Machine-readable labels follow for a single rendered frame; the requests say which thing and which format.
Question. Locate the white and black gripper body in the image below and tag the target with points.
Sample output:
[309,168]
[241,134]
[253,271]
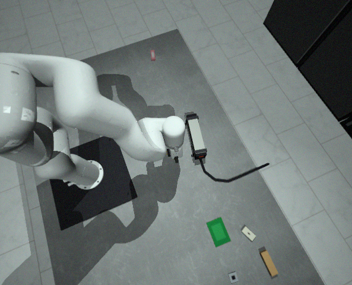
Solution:
[173,154]

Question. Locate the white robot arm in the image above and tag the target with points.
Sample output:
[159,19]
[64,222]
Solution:
[79,105]

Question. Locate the tan rectangular bar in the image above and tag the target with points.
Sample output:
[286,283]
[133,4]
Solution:
[268,263]

